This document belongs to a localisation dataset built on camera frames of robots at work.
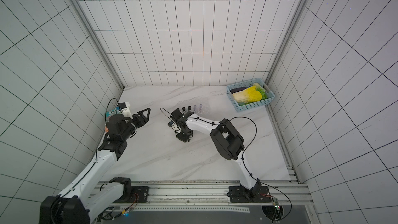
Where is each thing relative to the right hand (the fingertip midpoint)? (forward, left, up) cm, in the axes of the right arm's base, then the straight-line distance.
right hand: (180, 138), depth 93 cm
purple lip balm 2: (+21, -11, +7) cm, 24 cm away
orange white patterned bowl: (-15, +22, +35) cm, 44 cm away
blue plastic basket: (+42, -38, +5) cm, 57 cm away
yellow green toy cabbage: (+31, -47, +8) cm, 57 cm away
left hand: (+4, +17, +20) cm, 26 cm away
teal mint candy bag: (+15, +48, +4) cm, 51 cm away
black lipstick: (+17, 0, +8) cm, 19 cm away
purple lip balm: (+20, -7, +7) cm, 22 cm away
